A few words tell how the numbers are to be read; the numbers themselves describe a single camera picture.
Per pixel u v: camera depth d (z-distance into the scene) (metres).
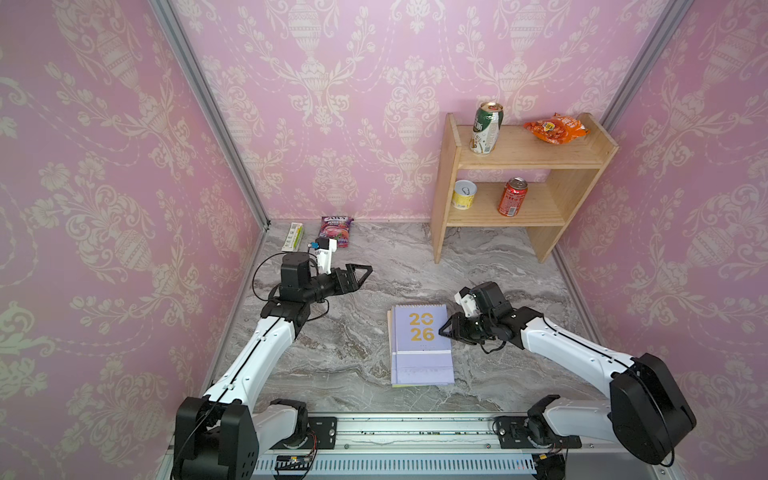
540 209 0.95
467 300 0.80
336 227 1.16
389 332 0.88
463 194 0.92
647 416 0.41
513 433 0.73
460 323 0.74
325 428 0.75
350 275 0.69
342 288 0.70
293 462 0.73
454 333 0.76
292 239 1.09
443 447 0.73
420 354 0.80
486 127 0.71
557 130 0.75
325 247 0.72
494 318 0.66
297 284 0.61
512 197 0.87
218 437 0.39
